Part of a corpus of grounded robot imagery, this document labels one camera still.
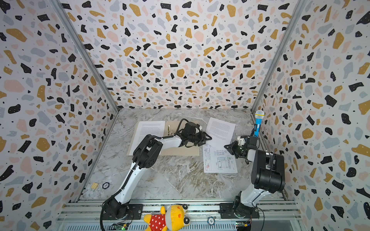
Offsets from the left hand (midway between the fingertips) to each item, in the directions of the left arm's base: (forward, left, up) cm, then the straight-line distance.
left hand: (212, 138), depth 96 cm
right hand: (-4, -7, 0) cm, 8 cm away
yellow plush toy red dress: (-45, +22, +2) cm, 50 cm away
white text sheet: (+14, +41, -7) cm, 44 cm away
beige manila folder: (+12, +29, -4) cm, 32 cm away
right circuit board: (-47, -12, -7) cm, 49 cm away
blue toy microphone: (+3, -25, +20) cm, 32 cm away
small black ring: (-27, +64, -7) cm, 69 cm away
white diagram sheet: (-11, -4, -7) cm, 14 cm away
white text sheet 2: (+10, -9, -7) cm, 15 cm away
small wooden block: (-27, +69, -6) cm, 74 cm away
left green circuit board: (-46, +49, -6) cm, 68 cm away
